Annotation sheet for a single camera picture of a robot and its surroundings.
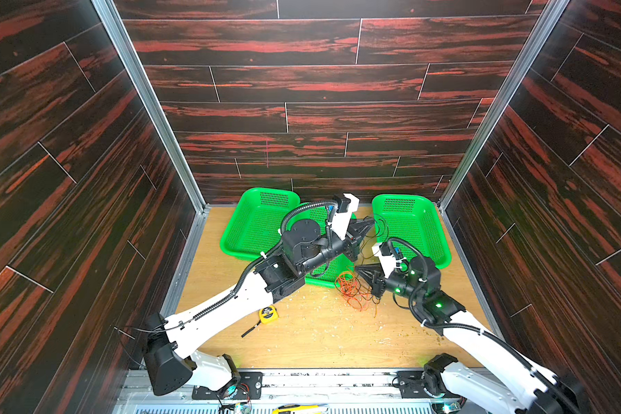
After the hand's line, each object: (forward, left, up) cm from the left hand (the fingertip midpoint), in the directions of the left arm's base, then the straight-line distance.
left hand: (373, 223), depth 58 cm
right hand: (+3, -1, -21) cm, 22 cm away
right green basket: (+39, -32, -43) cm, 66 cm away
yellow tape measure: (-6, +29, -41) cm, 51 cm away
